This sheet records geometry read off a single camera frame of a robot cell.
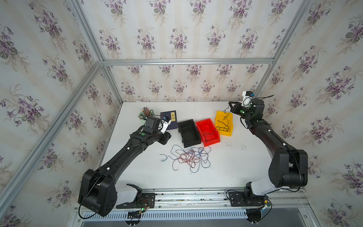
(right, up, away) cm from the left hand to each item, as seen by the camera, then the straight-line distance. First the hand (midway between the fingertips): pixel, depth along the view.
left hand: (168, 135), depth 83 cm
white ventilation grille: (-21, -39, -13) cm, 46 cm away
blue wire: (+3, -14, +4) cm, 15 cm away
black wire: (+42, +5, +18) cm, 46 cm away
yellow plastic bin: (+40, +6, +23) cm, 46 cm away
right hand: (+38, +20, +3) cm, 43 cm away
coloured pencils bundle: (-18, +13, +13) cm, 25 cm away
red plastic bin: (+28, -2, +18) cm, 33 cm away
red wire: (+13, -15, +6) cm, 21 cm away
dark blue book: (0, +11, +28) cm, 30 cm away
